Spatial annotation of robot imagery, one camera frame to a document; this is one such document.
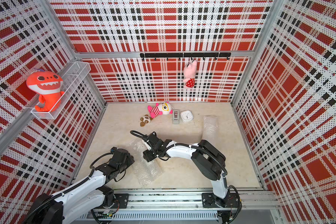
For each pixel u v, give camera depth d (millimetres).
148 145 715
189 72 937
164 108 1078
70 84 743
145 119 1069
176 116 1078
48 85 624
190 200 750
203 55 884
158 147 679
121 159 681
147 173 801
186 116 1088
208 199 734
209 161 480
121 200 738
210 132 930
